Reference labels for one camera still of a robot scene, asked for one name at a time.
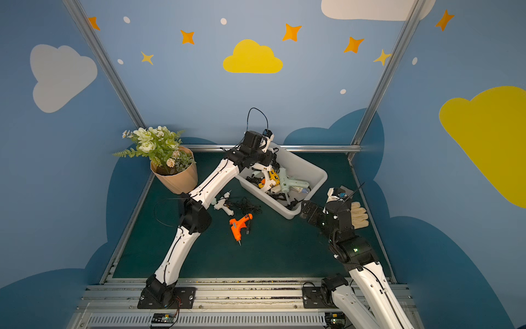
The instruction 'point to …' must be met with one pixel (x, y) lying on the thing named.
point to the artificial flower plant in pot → (172, 165)
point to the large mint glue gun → (287, 183)
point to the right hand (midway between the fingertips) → (315, 204)
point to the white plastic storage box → (299, 168)
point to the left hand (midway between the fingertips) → (272, 151)
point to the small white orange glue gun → (258, 177)
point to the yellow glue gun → (274, 176)
